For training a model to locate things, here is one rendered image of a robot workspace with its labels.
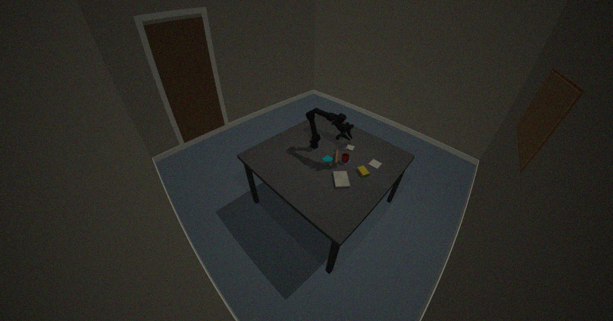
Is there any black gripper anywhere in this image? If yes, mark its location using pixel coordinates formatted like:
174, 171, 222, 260
336, 124, 354, 140

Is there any olive yellow rectangular block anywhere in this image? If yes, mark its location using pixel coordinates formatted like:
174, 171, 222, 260
357, 166, 370, 177

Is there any grey flat square pad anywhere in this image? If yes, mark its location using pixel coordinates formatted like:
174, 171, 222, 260
368, 159, 382, 169

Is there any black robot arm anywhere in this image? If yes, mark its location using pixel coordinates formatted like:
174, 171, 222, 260
306, 108, 350, 149

